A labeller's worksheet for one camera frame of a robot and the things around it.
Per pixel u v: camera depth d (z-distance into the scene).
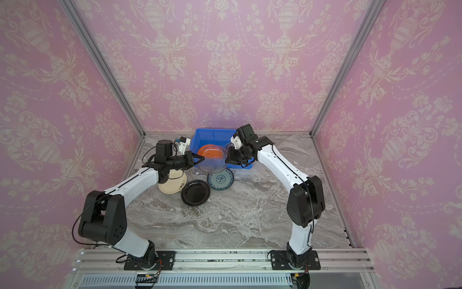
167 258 0.75
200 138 1.17
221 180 0.98
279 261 0.73
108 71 0.90
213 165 0.84
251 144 0.61
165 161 0.71
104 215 0.45
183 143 0.81
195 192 0.93
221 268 0.73
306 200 0.47
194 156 0.81
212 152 0.87
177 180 0.78
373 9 0.69
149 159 0.71
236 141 0.80
